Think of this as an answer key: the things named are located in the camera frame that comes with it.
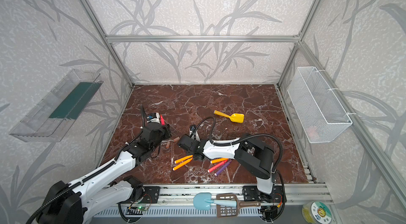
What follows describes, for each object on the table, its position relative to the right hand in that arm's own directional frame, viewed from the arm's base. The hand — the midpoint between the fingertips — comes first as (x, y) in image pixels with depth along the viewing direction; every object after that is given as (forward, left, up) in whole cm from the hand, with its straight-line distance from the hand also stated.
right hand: (191, 140), depth 89 cm
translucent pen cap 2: (+2, +9, -2) cm, 9 cm away
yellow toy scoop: (+17, -26, -3) cm, 31 cm away
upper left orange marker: (-10, +4, -2) cm, 11 cm away
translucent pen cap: (-2, +14, -2) cm, 14 cm away
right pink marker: (-13, -15, -3) cm, 20 cm away
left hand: (+6, +10, +11) cm, 16 cm away
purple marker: (-16, -15, -3) cm, 22 cm away
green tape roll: (-33, -54, +6) cm, 64 cm away
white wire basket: (-5, -55, +32) cm, 64 cm away
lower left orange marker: (-13, +4, -2) cm, 13 cm away
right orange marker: (-11, -15, -2) cm, 19 cm away
